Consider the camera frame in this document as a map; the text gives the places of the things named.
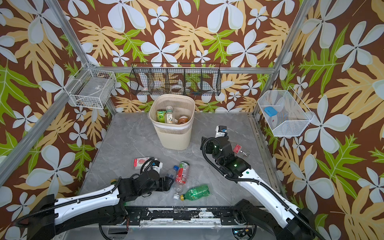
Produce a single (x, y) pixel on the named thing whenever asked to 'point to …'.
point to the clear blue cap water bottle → (173, 172)
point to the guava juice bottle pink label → (138, 162)
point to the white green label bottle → (169, 116)
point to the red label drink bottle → (182, 173)
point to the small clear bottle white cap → (178, 188)
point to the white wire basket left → (91, 88)
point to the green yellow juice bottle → (161, 115)
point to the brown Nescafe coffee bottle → (182, 119)
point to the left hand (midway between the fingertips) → (170, 179)
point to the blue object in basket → (270, 111)
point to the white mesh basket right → (286, 113)
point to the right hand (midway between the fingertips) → (208, 138)
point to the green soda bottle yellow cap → (195, 193)
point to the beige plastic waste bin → (168, 136)
